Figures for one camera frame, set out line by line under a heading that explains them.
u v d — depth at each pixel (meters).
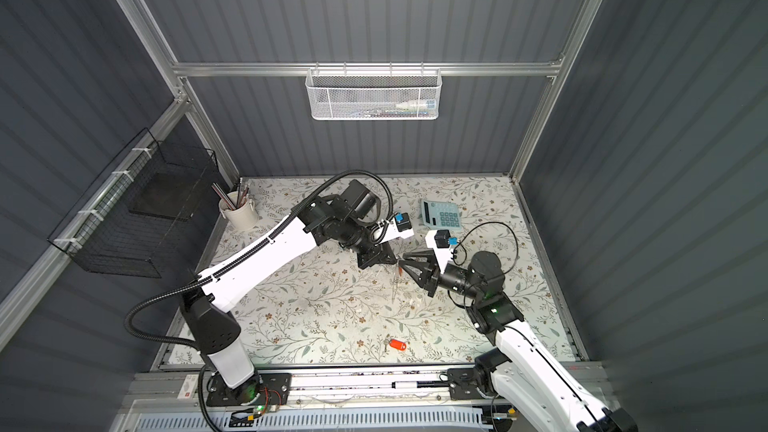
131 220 0.73
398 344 0.81
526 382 0.58
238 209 0.99
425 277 0.63
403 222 0.62
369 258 0.62
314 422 0.77
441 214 1.07
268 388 0.73
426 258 0.68
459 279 0.62
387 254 0.68
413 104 0.91
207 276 0.44
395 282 0.91
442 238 0.60
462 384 0.74
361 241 0.61
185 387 0.73
